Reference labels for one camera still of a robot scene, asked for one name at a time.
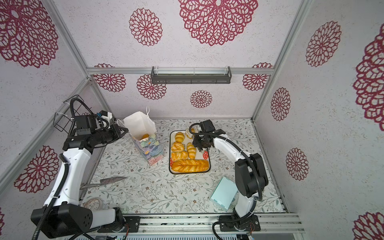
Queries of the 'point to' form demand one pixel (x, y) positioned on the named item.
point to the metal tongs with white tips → (189, 133)
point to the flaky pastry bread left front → (181, 155)
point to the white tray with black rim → (205, 155)
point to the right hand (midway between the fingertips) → (195, 140)
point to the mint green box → (224, 193)
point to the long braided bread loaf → (186, 166)
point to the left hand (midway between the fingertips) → (127, 132)
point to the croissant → (144, 136)
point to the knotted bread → (177, 146)
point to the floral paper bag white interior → (140, 126)
